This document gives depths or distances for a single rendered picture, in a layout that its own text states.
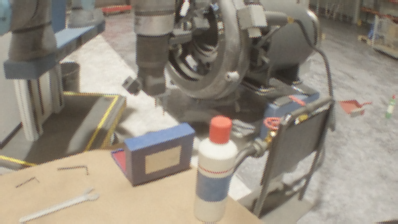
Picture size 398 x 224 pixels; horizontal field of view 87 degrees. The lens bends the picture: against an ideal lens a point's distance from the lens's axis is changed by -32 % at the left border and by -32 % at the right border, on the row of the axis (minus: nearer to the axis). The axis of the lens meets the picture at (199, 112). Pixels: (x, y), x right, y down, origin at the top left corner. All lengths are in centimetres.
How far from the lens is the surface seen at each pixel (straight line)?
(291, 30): 177
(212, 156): 49
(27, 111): 115
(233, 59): 133
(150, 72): 64
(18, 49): 87
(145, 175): 67
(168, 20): 61
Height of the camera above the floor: 93
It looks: 27 degrees down
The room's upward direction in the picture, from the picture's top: 4 degrees clockwise
